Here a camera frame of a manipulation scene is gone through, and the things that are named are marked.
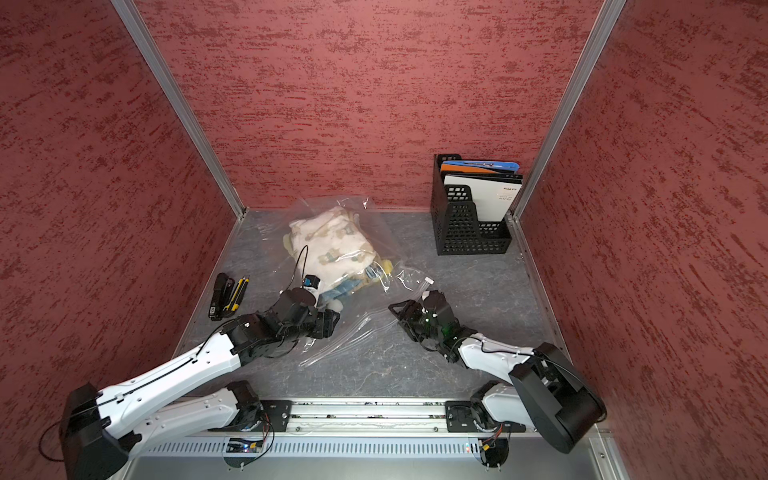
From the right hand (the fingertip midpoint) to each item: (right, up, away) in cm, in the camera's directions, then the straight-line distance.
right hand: (391, 318), depth 85 cm
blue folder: (+32, +48, +10) cm, 58 cm away
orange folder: (+24, +46, +11) cm, 53 cm away
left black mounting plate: (-30, -22, -11) cm, 39 cm away
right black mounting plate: (+18, -22, -11) cm, 31 cm away
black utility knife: (-56, +7, +10) cm, 57 cm away
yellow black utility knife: (-50, +5, +10) cm, 51 cm away
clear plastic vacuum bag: (-7, +2, -4) cm, 9 cm away
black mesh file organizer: (+21, +27, +10) cm, 36 cm away
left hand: (-17, +1, -7) cm, 19 cm away
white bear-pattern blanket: (-20, +21, +11) cm, 31 cm away
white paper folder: (+32, +37, +9) cm, 50 cm away
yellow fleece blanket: (-2, +15, +10) cm, 18 cm away
